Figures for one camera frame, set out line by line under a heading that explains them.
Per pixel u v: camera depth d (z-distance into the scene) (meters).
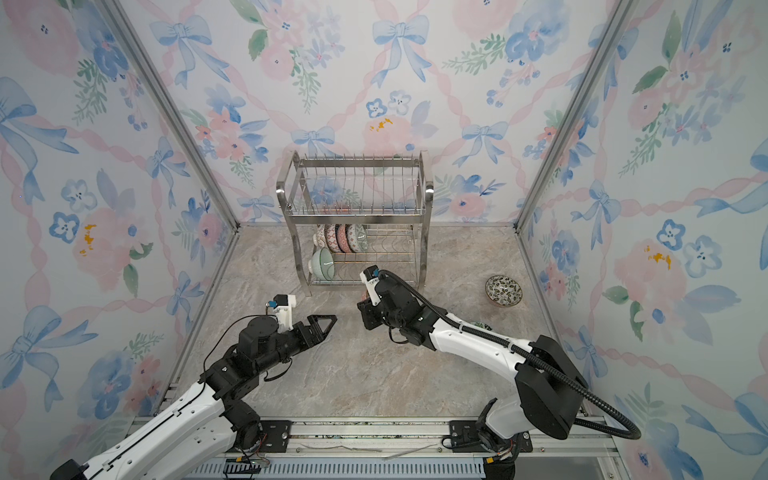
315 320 0.68
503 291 1.00
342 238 1.00
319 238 1.01
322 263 0.95
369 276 0.70
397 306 0.61
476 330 0.51
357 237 1.02
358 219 1.16
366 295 0.72
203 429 0.60
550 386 0.42
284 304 0.70
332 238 1.00
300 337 0.66
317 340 0.66
